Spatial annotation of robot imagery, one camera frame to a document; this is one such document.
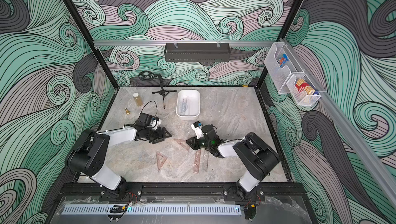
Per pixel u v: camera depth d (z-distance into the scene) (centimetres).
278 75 82
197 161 83
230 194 73
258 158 46
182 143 90
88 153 46
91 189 75
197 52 94
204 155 86
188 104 110
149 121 79
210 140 71
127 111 104
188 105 108
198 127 81
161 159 85
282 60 84
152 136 80
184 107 107
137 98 104
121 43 132
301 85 66
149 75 95
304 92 64
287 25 85
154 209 70
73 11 80
